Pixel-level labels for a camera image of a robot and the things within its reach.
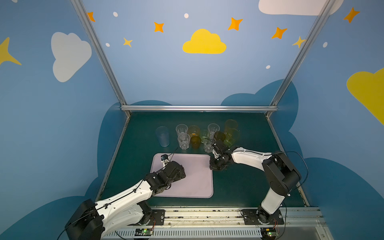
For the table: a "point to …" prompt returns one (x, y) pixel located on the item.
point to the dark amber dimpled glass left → (196, 141)
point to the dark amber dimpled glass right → (219, 135)
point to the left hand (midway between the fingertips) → (180, 172)
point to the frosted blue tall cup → (162, 135)
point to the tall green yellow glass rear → (231, 128)
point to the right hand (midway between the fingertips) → (211, 166)
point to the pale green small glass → (204, 135)
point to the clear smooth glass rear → (212, 128)
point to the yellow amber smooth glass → (194, 130)
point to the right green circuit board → (269, 233)
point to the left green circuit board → (143, 232)
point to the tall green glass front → (230, 141)
